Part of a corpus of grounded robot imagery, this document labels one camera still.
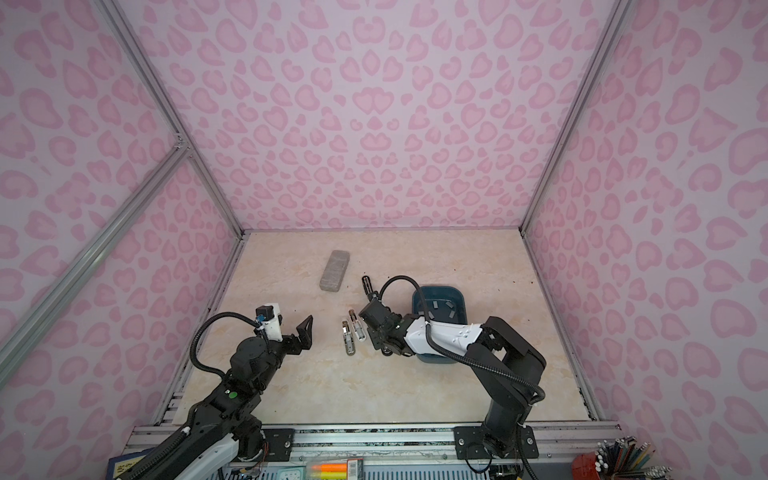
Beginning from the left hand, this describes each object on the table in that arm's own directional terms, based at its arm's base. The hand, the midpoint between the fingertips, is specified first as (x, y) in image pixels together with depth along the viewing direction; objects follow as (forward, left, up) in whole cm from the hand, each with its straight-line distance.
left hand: (297, 313), depth 80 cm
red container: (-34, -66, -9) cm, 75 cm away
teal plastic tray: (+10, -42, -14) cm, 45 cm away
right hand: (+1, -22, -11) cm, 25 cm away
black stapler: (+15, -18, -14) cm, 27 cm away
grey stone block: (+23, -5, -13) cm, 27 cm away
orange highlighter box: (-33, -16, -13) cm, 39 cm away
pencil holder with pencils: (-33, -72, -4) cm, 80 cm away
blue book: (-32, +39, -12) cm, 52 cm away
